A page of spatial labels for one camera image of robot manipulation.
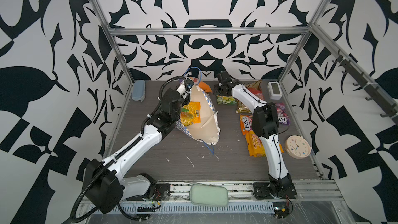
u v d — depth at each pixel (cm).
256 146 83
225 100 105
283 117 98
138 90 111
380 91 56
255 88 109
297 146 87
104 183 39
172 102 54
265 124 62
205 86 110
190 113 94
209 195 72
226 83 79
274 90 109
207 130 94
